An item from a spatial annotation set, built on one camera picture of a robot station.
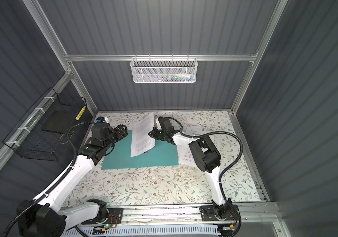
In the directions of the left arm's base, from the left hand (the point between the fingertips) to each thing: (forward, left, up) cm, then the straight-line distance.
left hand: (122, 129), depth 80 cm
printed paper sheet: (+7, -6, -21) cm, 23 cm away
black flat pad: (+3, +31, +5) cm, 32 cm away
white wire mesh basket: (+65, -25, -2) cm, 69 cm away
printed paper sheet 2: (-5, -36, -23) cm, 43 cm away
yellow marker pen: (+9, +23, +5) cm, 26 cm away
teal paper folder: (-3, -23, -24) cm, 33 cm away
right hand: (+7, -13, -15) cm, 21 cm away
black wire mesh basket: (-3, +37, +5) cm, 37 cm away
